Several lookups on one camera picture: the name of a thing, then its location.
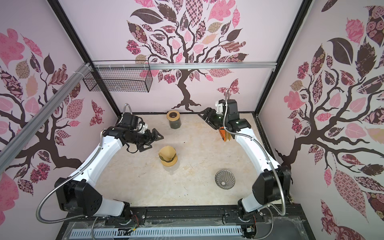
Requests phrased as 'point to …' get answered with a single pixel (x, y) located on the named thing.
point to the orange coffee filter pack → (225, 135)
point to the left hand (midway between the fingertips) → (157, 143)
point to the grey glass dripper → (225, 179)
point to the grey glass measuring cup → (175, 124)
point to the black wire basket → (118, 79)
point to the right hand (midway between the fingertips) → (201, 114)
